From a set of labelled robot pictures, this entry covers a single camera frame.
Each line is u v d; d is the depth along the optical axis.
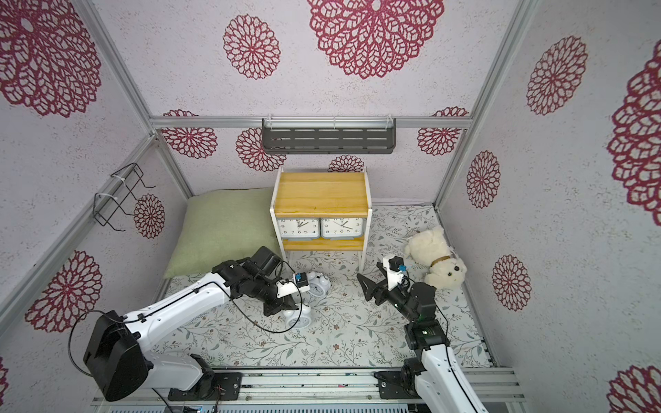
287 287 0.69
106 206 0.73
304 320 0.80
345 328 0.85
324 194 0.78
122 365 0.39
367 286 0.71
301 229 0.87
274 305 0.68
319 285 0.85
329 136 0.92
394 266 0.64
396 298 0.67
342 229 0.87
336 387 0.75
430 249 0.97
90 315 0.44
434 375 0.53
